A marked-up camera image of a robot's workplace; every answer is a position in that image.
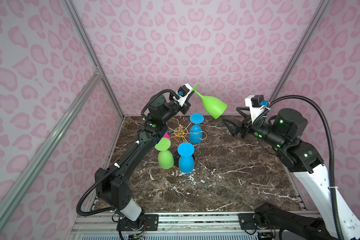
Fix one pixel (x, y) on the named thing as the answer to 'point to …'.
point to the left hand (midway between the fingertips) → (192, 86)
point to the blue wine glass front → (186, 161)
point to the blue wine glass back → (195, 131)
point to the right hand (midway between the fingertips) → (231, 113)
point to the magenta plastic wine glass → (167, 135)
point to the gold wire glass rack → (181, 131)
